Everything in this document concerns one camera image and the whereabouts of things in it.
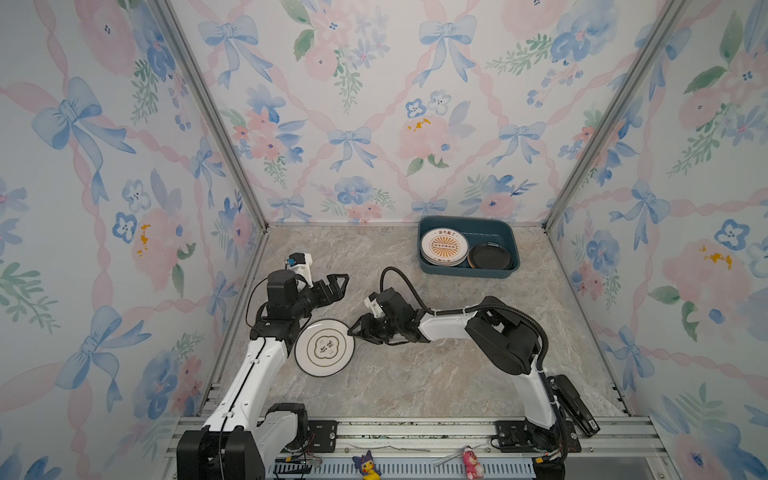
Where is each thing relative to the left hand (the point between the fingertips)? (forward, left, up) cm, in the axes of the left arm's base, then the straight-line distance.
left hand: (337, 277), depth 80 cm
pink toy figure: (-40, -33, -17) cm, 55 cm away
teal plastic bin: (+36, -48, -18) cm, 63 cm away
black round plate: (+22, -50, -17) cm, 57 cm away
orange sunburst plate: (+26, -34, -17) cm, 46 cm away
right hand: (-8, -2, -18) cm, 20 cm away
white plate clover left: (-12, +5, -20) cm, 23 cm away
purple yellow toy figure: (-40, -9, -17) cm, 45 cm away
